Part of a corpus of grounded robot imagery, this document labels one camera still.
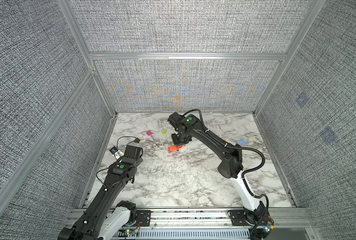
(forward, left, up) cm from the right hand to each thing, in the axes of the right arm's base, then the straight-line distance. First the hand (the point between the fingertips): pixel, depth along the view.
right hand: (177, 142), depth 89 cm
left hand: (-12, +25, +1) cm, 28 cm away
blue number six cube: (+1, 0, -11) cm, 11 cm away
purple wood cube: (+17, +21, -12) cm, 29 cm away
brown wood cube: (+10, +29, -11) cm, 32 cm away
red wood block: (-3, 0, 0) cm, 3 cm away
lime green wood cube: (+18, +10, -11) cm, 23 cm away
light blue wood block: (+9, -44, -13) cm, 47 cm away
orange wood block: (+1, +4, -8) cm, 8 cm away
